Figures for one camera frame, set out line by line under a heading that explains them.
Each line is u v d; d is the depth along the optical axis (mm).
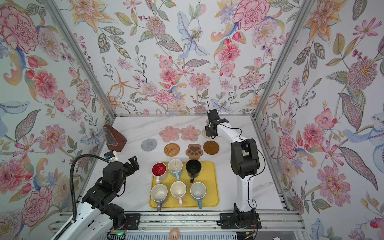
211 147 1015
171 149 1008
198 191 832
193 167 868
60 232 446
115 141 960
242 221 663
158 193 816
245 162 546
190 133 1102
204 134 1096
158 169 889
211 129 750
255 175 551
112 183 567
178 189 818
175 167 904
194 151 1010
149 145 1035
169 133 1107
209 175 886
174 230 721
